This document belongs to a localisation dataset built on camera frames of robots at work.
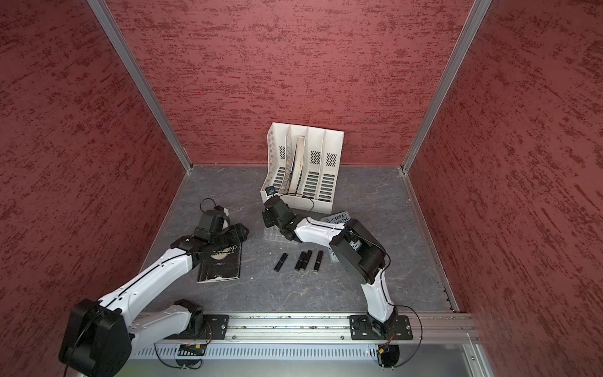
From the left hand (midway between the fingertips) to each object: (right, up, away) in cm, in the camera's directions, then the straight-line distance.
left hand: (241, 237), depth 85 cm
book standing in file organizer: (+17, +30, +26) cm, 44 cm away
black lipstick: (+29, -10, +2) cm, 30 cm away
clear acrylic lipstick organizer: (+11, 0, +7) cm, 13 cm away
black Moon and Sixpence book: (-8, -10, 0) cm, 13 cm away
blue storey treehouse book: (+39, +5, +12) cm, 41 cm away
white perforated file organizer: (+23, +28, +4) cm, 36 cm away
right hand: (+9, +9, +9) cm, 15 cm away
